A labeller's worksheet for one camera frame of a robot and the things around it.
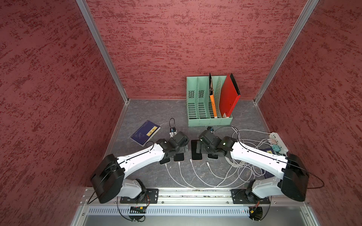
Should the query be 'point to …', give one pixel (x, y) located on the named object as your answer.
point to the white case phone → (195, 156)
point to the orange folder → (211, 95)
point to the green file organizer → (199, 108)
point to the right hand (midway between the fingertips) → (203, 150)
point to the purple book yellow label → (145, 133)
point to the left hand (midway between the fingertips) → (178, 149)
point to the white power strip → (276, 138)
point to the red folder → (229, 96)
